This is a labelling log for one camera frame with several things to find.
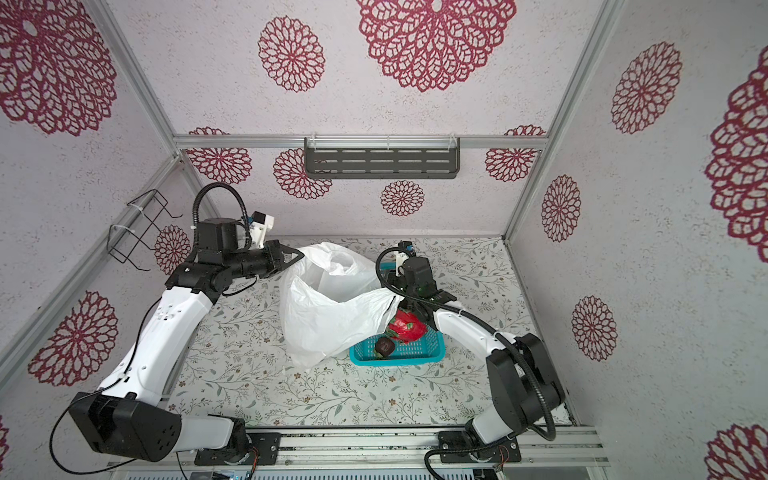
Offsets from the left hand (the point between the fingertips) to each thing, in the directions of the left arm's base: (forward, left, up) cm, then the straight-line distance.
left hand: (302, 258), depth 73 cm
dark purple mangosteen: (-11, -20, -27) cm, 35 cm away
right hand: (+6, -19, -11) cm, 23 cm away
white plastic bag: (-11, -8, -2) cm, 14 cm away
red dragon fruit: (-7, -26, -24) cm, 36 cm away
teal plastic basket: (-10, -32, -31) cm, 46 cm away
